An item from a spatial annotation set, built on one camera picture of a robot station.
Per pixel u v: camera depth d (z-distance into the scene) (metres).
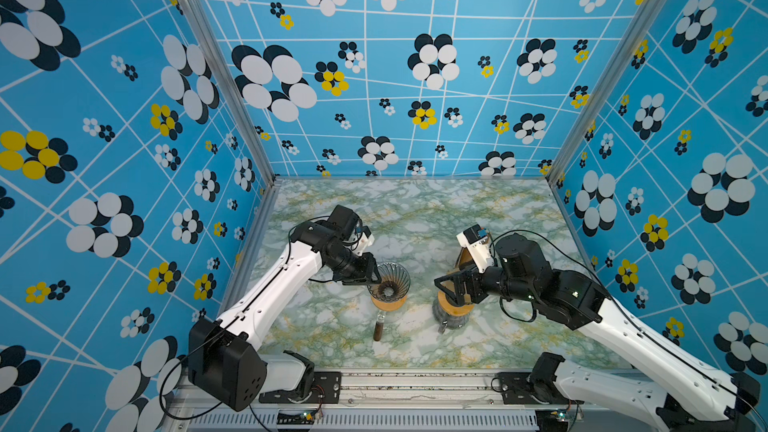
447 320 0.77
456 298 0.58
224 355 0.39
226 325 0.41
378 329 0.78
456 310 0.76
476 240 0.58
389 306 0.75
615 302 0.45
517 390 0.72
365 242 0.73
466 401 0.72
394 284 0.78
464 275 0.58
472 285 0.57
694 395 0.39
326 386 0.74
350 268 0.66
